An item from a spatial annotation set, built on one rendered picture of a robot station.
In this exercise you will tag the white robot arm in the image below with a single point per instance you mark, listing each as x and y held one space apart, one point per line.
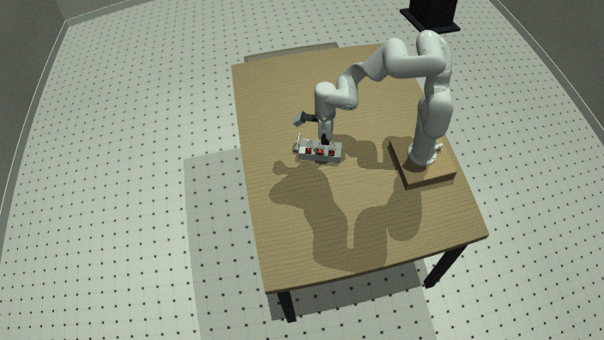
431 63

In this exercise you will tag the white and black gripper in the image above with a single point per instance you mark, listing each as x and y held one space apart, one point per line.
325 131

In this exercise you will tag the white power strip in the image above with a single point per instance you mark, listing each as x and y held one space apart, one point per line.
315 151

